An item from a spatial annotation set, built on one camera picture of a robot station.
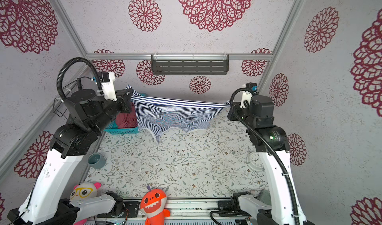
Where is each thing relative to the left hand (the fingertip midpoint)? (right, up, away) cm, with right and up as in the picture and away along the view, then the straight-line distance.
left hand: (130, 93), depth 58 cm
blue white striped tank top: (+7, -8, +15) cm, 19 cm away
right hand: (+41, -2, +5) cm, 41 cm away
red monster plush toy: (+6, -50, +11) cm, 51 cm away
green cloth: (+62, -50, +19) cm, 82 cm away
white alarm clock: (+60, -35, +28) cm, 75 cm away
